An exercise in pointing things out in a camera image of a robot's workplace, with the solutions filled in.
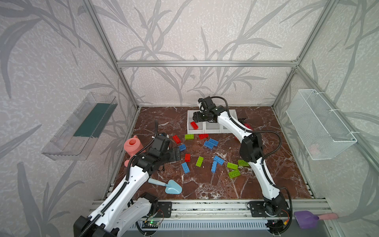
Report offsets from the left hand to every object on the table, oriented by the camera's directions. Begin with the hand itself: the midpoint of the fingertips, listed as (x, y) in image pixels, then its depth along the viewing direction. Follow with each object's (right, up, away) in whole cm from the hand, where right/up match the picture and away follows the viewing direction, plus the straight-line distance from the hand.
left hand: (176, 148), depth 79 cm
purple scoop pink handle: (+65, -33, -8) cm, 73 cm away
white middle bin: (+22, +10, +23) cm, 33 cm away
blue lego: (+2, -2, +16) cm, 16 cm away
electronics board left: (-11, -35, -8) cm, 38 cm away
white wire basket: (+67, +10, -16) cm, 69 cm away
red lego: (+9, +11, +27) cm, 30 cm away
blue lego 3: (+25, -9, +10) cm, 28 cm away
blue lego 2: (+4, -13, +10) cm, 17 cm away
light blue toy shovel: (-2, -21, 0) cm, 21 cm away
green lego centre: (+13, -10, +12) cm, 20 cm away
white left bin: (+14, +12, +25) cm, 31 cm away
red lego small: (+5, -8, +12) cm, 15 cm away
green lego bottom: (+33, -16, +6) cm, 37 cm away
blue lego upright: (+21, -12, +8) cm, 26 cm away
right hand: (+11, +20, +20) cm, 31 cm away
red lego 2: (-3, +2, +21) cm, 21 cm away
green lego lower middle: (+33, -13, +10) cm, 36 cm away
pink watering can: (-26, 0, +6) cm, 27 cm away
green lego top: (+6, +4, +23) cm, 24 cm away
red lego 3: (+15, +4, +23) cm, 28 cm away
